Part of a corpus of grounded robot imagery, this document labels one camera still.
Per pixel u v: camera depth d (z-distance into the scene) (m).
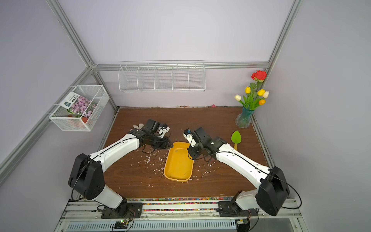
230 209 0.74
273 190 0.40
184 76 1.00
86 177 0.43
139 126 1.08
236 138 1.01
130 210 0.74
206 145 0.58
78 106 0.74
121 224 0.72
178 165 0.90
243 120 1.03
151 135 0.71
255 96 0.93
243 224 0.73
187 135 0.71
